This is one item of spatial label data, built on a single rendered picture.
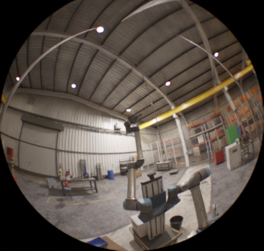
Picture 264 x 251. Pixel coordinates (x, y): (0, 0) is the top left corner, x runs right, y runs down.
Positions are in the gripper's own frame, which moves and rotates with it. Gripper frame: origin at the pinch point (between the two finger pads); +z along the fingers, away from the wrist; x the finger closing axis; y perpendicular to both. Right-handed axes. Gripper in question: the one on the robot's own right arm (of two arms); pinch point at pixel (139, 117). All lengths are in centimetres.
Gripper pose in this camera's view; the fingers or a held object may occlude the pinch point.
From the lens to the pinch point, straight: 124.8
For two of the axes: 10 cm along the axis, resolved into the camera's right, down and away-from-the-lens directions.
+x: -3.2, 6.7, -6.7
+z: 6.6, -3.4, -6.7
